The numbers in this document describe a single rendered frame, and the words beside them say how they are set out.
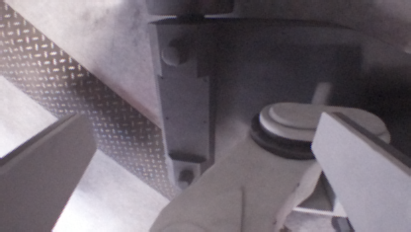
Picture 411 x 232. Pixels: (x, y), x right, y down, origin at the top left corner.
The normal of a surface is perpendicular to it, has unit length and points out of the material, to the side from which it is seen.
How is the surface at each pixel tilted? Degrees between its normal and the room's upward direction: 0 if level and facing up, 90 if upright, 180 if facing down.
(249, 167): 90
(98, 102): 23
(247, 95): 0
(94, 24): 0
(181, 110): 0
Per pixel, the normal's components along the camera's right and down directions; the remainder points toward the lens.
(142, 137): 0.07, 0.23
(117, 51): -0.20, 0.50
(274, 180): 0.00, -0.86
